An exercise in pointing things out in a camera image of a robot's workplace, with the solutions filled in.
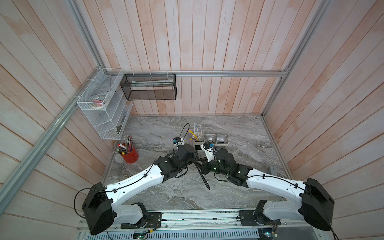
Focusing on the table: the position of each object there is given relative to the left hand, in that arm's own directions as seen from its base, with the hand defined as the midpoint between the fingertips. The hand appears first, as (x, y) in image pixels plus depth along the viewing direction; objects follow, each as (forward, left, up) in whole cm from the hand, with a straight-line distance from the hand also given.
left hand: (195, 155), depth 78 cm
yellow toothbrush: (+19, +1, -6) cm, 20 cm away
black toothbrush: (-10, -4, -3) cm, 11 cm away
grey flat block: (-2, -48, -15) cm, 50 cm away
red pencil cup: (+4, +38, -10) cm, 40 cm away
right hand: (-3, +1, -1) cm, 3 cm away
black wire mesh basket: (+39, +28, +16) cm, 50 cm away
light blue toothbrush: (+21, -2, -5) cm, 22 cm away
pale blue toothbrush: (+32, -1, -18) cm, 37 cm away
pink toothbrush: (+31, -6, -17) cm, 36 cm away
